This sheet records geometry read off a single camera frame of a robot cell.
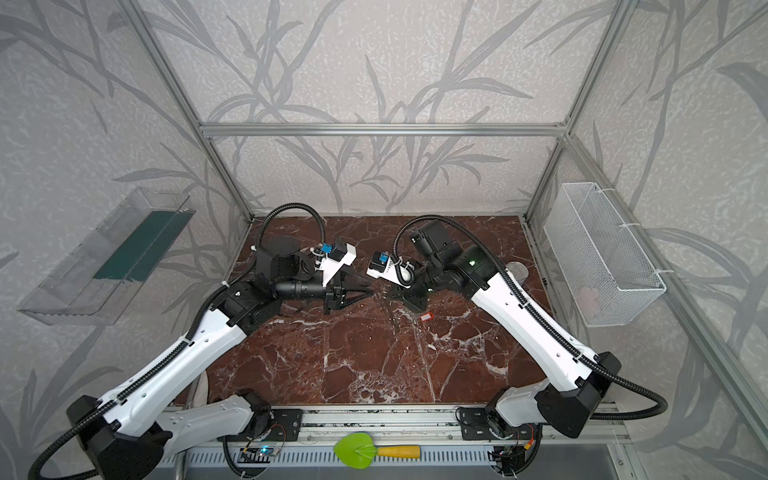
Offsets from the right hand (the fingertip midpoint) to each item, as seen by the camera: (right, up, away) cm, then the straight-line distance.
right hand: (392, 281), depth 68 cm
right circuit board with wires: (+29, -44, +4) cm, 53 cm away
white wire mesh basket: (+45, +2, -7) cm, 45 cm away
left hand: (-4, +1, -6) cm, 7 cm away
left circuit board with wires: (-32, -42, +3) cm, 53 cm away
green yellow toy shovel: (-8, -40, +1) cm, 40 cm away
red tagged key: (+10, -15, +26) cm, 31 cm away
